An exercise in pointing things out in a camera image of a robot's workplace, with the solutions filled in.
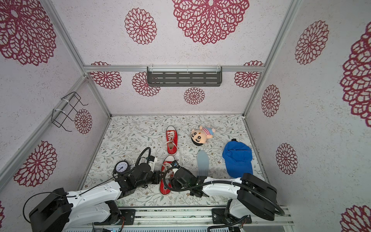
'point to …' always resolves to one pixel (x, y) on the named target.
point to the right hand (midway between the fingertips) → (172, 176)
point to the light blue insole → (203, 163)
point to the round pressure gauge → (121, 166)
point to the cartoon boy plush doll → (199, 137)
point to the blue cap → (237, 157)
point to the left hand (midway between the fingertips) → (165, 174)
